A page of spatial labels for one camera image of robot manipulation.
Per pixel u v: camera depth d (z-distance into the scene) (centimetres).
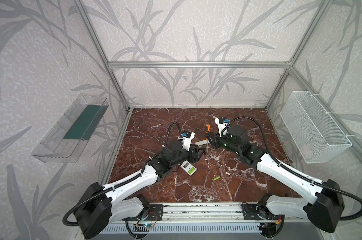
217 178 85
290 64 94
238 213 75
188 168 88
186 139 67
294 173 45
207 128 74
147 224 71
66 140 65
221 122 65
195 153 67
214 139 64
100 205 39
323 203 38
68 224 40
